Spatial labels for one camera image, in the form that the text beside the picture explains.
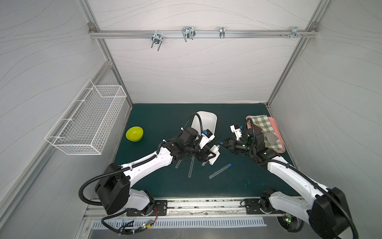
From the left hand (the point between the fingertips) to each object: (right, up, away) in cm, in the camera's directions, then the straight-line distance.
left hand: (213, 153), depth 75 cm
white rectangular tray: (+1, +15, +37) cm, 40 cm away
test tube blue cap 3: (+1, -15, +9) cm, 18 cm away
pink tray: (+49, +13, +32) cm, 60 cm away
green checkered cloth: (+41, +14, +33) cm, 55 cm away
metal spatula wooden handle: (+44, +5, +26) cm, 51 cm away
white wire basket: (-61, +14, -6) cm, 63 cm away
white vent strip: (-35, -32, -5) cm, 48 cm away
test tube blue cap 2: (-10, -1, -6) cm, 12 cm away
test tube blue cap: (-19, -10, +14) cm, 26 cm away
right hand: (+3, +5, +1) cm, 6 cm away
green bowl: (-51, +7, +26) cm, 58 cm away
